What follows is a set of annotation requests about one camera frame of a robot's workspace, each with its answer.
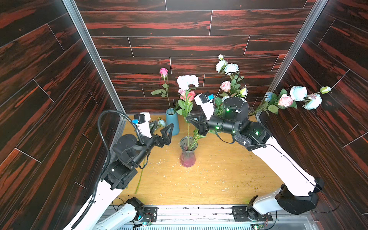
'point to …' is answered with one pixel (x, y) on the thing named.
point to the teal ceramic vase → (172, 117)
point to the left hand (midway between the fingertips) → (166, 123)
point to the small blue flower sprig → (160, 122)
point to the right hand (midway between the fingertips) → (190, 114)
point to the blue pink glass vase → (188, 145)
